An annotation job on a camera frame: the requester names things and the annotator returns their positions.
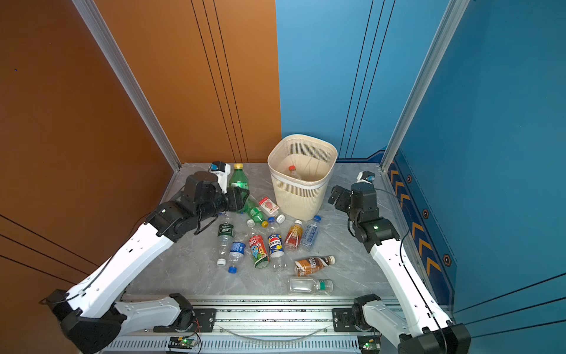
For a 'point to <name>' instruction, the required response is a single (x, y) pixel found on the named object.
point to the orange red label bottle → (294, 237)
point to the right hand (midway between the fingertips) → (341, 192)
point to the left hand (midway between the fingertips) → (244, 191)
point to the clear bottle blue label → (236, 255)
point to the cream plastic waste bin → (301, 167)
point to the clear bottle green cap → (309, 285)
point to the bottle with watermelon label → (267, 207)
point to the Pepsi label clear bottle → (277, 259)
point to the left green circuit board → (182, 342)
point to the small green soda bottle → (254, 212)
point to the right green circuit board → (369, 344)
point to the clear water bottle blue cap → (309, 235)
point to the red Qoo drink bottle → (259, 246)
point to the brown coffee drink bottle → (309, 265)
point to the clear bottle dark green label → (225, 231)
